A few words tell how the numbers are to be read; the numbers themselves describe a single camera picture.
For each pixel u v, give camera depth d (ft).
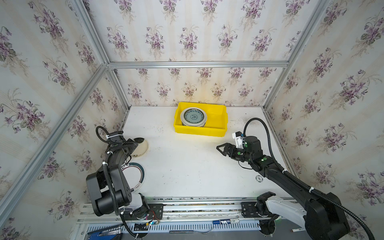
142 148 3.22
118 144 2.14
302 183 1.55
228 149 2.36
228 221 2.29
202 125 3.38
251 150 2.09
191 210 2.46
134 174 2.83
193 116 3.53
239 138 2.47
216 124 3.54
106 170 1.41
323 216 1.31
